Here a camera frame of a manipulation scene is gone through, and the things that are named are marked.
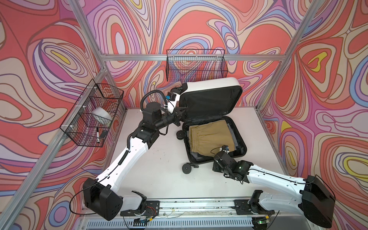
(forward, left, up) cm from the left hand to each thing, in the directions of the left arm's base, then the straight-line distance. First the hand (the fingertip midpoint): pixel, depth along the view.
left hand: (188, 108), depth 67 cm
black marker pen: (-7, +47, -13) cm, 49 cm away
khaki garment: (0, -12, -28) cm, 30 cm away
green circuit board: (-41, +25, -38) cm, 62 cm away
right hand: (-15, -17, -34) cm, 41 cm away
